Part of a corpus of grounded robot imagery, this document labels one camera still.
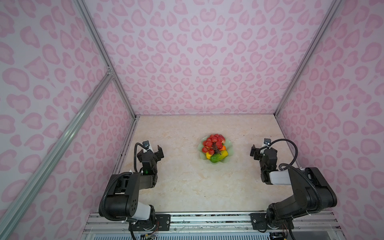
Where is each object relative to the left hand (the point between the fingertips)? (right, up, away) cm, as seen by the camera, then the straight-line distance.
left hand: (151, 145), depth 90 cm
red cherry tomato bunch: (+38, +1, 0) cm, 38 cm away
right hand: (+68, 0, +1) cm, 68 cm away
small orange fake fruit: (+45, -2, +7) cm, 46 cm away
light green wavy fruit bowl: (+31, -6, +2) cm, 32 cm away
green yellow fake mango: (+40, -7, 0) cm, 40 cm away
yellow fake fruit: (+35, -7, +2) cm, 35 cm away
